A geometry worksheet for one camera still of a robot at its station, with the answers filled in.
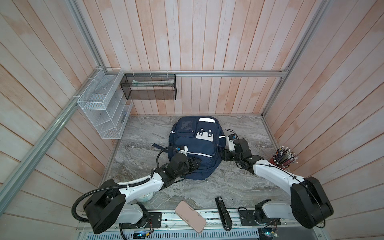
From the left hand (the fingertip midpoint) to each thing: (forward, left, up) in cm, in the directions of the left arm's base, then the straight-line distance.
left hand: (200, 164), depth 80 cm
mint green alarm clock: (-15, +29, -9) cm, 34 cm away
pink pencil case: (-23, +5, -10) cm, 26 cm away
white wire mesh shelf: (+17, +47, +23) cm, 55 cm away
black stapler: (-25, -12, -7) cm, 28 cm away
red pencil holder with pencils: (+3, -47, +2) cm, 47 cm away
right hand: (+11, -15, -3) cm, 19 cm away
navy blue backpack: (+18, -4, -1) cm, 18 cm away
